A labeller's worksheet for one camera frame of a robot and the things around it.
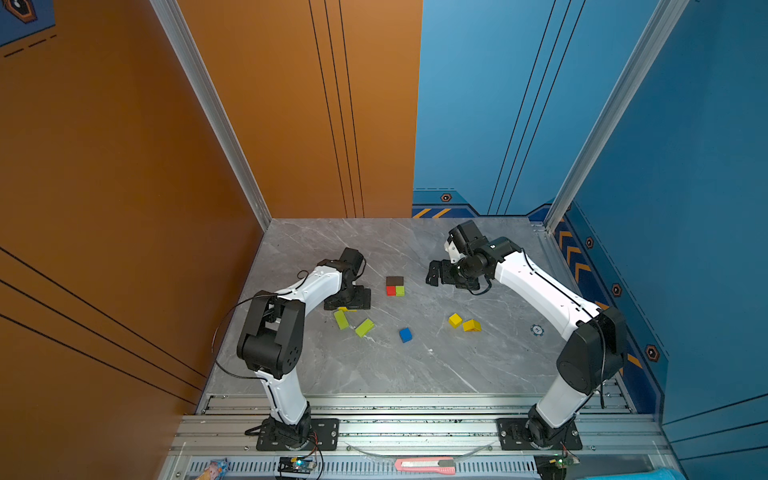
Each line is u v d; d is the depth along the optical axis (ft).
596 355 1.43
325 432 2.42
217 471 2.22
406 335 2.94
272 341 1.60
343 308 2.79
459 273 2.33
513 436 2.38
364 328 3.00
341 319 3.06
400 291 3.26
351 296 2.71
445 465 2.28
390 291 3.30
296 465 2.32
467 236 2.17
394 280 3.36
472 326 2.99
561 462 2.28
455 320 3.00
